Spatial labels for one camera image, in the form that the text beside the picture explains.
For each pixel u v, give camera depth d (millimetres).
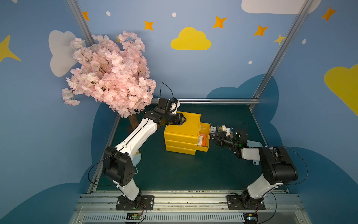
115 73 507
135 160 903
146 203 736
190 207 737
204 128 960
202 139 905
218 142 844
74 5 681
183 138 775
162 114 633
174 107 692
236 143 765
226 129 882
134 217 718
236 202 747
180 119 719
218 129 1050
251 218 730
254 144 1008
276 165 478
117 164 441
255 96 1153
